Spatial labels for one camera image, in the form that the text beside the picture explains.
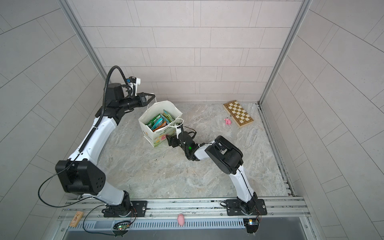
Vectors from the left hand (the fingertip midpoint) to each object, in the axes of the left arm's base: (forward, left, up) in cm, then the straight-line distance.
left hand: (157, 94), depth 73 cm
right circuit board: (-51, -46, -34) cm, 76 cm away
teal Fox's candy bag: (-2, +3, -21) cm, 21 cm away
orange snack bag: (-3, 0, -22) cm, 23 cm away
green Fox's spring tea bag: (-4, +8, -20) cm, 21 cm away
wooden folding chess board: (+11, -50, -32) cm, 60 cm away
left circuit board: (-52, +12, -30) cm, 61 cm away
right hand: (-6, -3, -30) cm, 31 cm away
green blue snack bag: (+2, -2, -21) cm, 21 cm away
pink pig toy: (+8, -41, -33) cm, 53 cm away
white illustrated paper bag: (-13, +3, -20) cm, 25 cm away
